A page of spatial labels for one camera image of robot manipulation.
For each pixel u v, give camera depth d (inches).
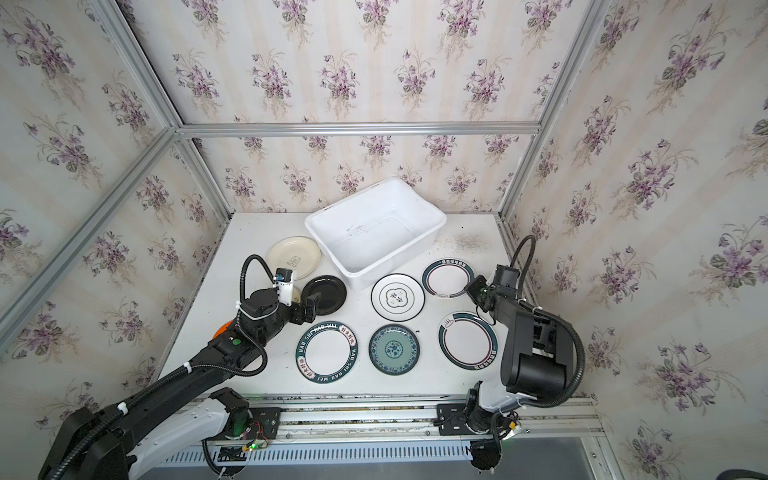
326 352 33.2
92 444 15.3
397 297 37.7
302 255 42.3
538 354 18.4
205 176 42.2
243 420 26.2
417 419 29.5
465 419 28.6
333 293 37.7
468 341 34.1
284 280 27.1
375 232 45.2
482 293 31.7
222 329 34.7
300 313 28.6
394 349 33.8
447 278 39.5
